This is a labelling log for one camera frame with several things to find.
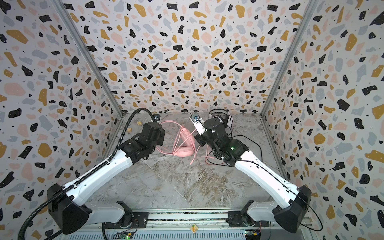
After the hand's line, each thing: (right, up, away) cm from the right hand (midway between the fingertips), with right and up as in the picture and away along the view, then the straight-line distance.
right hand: (197, 122), depth 69 cm
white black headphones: (+20, +8, +51) cm, 56 cm away
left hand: (-21, -3, +8) cm, 23 cm away
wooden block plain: (-51, -4, +41) cm, 66 cm away
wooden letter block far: (-46, +1, +45) cm, 64 cm away
